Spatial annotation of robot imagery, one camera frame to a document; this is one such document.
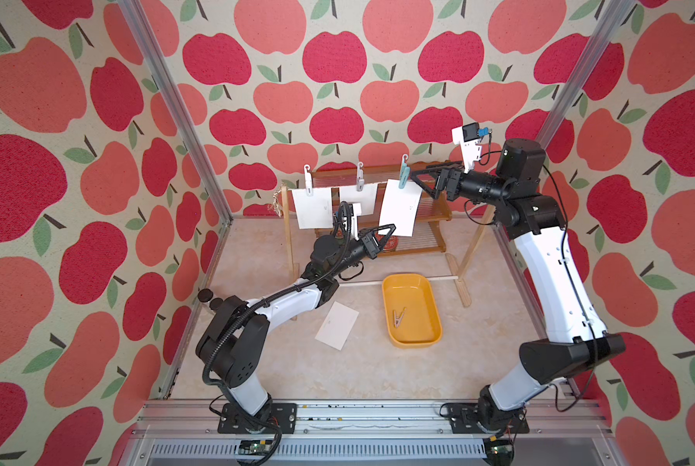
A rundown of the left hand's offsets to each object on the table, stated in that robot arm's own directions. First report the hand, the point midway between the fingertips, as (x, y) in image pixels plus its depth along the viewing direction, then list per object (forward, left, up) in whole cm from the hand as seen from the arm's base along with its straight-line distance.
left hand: (399, 236), depth 70 cm
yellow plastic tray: (-2, -9, -35) cm, 36 cm away
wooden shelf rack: (+31, -21, -34) cm, 51 cm away
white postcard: (-7, +16, -36) cm, 40 cm away
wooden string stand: (+11, -27, -31) cm, 42 cm away
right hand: (+5, -4, +14) cm, 15 cm away
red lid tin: (+23, -4, -30) cm, 38 cm away
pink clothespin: (-7, -4, -33) cm, 33 cm away
